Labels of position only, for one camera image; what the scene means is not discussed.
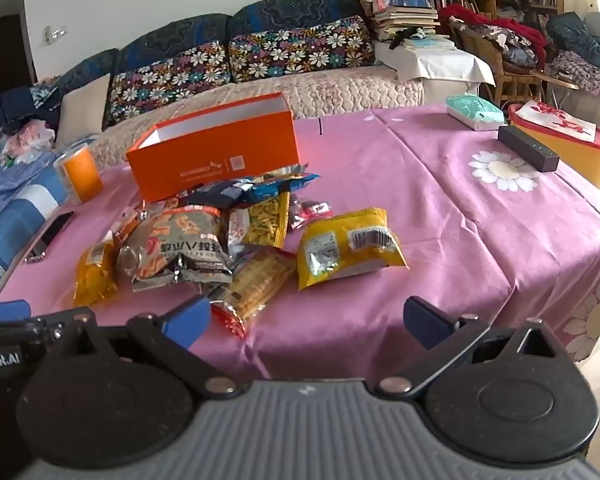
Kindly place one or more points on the wicker chair with clothes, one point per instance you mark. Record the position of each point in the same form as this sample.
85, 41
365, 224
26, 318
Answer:
515, 54

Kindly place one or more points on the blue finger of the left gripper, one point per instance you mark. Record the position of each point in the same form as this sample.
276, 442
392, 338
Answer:
14, 311

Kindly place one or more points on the red edged biscuit pack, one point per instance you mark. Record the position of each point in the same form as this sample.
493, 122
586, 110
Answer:
259, 276

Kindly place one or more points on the black smartphone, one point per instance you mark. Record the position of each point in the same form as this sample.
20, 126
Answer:
40, 247

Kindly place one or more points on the sofa with quilted cover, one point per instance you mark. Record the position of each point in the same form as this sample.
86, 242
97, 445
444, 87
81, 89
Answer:
310, 95

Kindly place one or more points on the black rectangular speaker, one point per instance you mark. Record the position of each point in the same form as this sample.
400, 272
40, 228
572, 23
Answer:
538, 155

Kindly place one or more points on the orange white cup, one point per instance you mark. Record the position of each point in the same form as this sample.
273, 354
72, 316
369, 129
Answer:
79, 175

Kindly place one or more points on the teal tissue pack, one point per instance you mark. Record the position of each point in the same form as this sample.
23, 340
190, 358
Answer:
474, 112

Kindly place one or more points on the right floral cushion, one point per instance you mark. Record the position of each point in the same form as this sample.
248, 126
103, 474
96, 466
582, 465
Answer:
344, 43

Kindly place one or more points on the orange cardboard box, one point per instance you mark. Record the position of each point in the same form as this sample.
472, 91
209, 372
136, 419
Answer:
234, 140

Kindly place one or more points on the grey brown snack bag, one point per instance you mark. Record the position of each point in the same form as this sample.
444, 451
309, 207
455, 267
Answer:
173, 246

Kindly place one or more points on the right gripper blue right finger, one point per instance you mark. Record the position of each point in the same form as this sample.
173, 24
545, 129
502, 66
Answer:
426, 323

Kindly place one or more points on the pink floral tablecloth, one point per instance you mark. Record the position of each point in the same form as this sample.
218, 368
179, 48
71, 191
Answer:
480, 230

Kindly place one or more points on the orange yellow snack bag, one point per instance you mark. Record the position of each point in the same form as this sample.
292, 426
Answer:
95, 275

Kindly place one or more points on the small red snack pack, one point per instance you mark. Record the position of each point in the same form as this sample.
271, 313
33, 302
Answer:
302, 212

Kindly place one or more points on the blue cookie pack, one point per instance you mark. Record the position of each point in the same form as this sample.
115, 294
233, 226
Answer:
248, 191

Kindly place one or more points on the yellow fries snack bag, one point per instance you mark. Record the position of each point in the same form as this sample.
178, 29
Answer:
261, 224

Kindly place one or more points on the floral cushion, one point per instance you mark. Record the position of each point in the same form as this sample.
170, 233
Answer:
138, 87
344, 43

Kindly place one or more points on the beige pillow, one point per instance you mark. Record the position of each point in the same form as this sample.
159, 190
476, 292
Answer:
82, 112

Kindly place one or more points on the stack of books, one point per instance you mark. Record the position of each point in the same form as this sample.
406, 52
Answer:
408, 24

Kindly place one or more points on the white covered side table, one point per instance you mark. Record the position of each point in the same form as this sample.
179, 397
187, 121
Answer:
442, 72

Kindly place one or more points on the left floral cushion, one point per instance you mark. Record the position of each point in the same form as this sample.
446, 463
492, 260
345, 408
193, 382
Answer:
138, 87

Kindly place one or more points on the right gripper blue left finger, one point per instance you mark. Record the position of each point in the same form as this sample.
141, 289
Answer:
187, 322

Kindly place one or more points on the yellow red container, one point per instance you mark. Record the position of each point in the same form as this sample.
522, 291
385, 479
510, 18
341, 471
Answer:
574, 140

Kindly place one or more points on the blue striped bedding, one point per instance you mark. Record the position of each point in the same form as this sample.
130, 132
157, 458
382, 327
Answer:
30, 194

